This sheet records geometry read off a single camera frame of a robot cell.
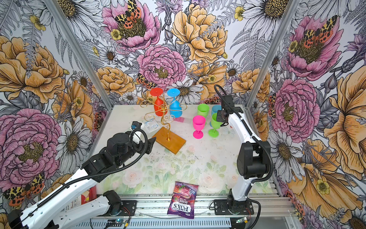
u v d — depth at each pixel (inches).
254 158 18.8
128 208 28.8
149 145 24.7
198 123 36.0
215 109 39.4
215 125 36.8
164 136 39.1
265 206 30.8
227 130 42.1
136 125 23.1
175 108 34.2
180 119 44.0
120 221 28.0
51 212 16.2
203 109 40.5
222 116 26.3
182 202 29.3
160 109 30.5
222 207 29.0
